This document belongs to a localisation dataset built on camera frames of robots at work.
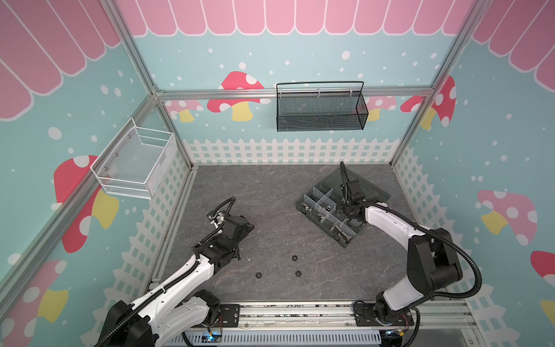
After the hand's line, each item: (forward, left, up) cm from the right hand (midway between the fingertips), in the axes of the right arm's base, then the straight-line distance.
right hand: (341, 208), depth 93 cm
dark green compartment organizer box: (+5, +7, -6) cm, 10 cm away
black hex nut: (-25, +35, -8) cm, 44 cm away
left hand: (-11, +43, +3) cm, 44 cm away
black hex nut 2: (-25, +20, -8) cm, 32 cm away
